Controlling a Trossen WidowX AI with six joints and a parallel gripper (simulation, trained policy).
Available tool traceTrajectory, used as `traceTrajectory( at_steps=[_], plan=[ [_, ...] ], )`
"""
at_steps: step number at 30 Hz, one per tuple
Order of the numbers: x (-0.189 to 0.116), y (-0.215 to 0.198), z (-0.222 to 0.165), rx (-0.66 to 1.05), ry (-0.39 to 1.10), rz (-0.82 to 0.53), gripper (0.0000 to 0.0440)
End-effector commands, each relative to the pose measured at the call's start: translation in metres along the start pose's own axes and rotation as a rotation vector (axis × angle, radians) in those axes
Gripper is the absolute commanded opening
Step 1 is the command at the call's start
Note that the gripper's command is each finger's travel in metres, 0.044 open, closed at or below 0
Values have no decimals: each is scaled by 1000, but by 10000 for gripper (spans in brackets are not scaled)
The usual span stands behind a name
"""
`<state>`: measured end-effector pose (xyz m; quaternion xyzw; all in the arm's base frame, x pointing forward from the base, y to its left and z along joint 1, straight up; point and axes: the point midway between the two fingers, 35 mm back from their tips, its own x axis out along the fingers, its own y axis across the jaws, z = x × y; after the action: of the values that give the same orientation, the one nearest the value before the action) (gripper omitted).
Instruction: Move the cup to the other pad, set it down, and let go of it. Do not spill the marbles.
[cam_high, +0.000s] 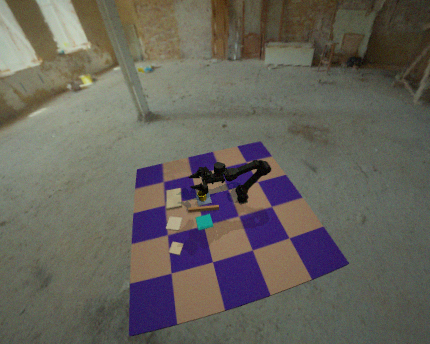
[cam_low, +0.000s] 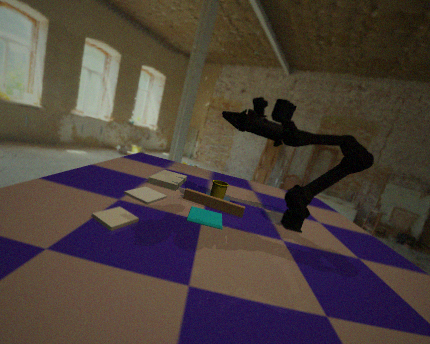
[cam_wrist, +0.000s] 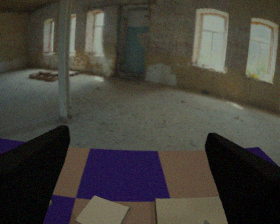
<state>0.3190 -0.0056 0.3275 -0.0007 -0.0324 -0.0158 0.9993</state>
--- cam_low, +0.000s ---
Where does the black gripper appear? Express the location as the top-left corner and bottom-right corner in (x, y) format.
(222, 108), (270, 137)

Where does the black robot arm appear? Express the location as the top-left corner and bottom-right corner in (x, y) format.
(253, 97), (374, 233)

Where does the yellow cup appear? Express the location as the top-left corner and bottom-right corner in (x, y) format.
(210, 180), (229, 199)

